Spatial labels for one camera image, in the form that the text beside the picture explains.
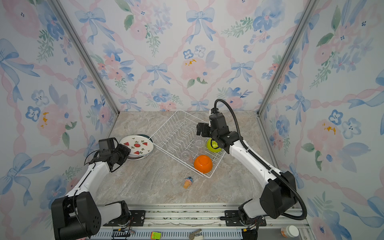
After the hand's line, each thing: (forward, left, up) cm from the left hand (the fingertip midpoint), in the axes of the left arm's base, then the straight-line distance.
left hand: (130, 147), depth 87 cm
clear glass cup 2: (-3, -32, -4) cm, 33 cm away
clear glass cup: (+3, -40, -1) cm, 40 cm away
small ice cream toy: (-17, -34, -9) cm, 39 cm away
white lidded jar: (-40, -79, -3) cm, 88 cm away
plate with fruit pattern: (+5, -2, -6) cm, 8 cm away
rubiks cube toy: (-41, -20, -8) cm, 47 cm away
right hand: (+7, -42, +12) cm, 45 cm away
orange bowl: (-8, -42, -5) cm, 43 cm away
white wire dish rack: (+11, -27, -9) cm, 30 cm away
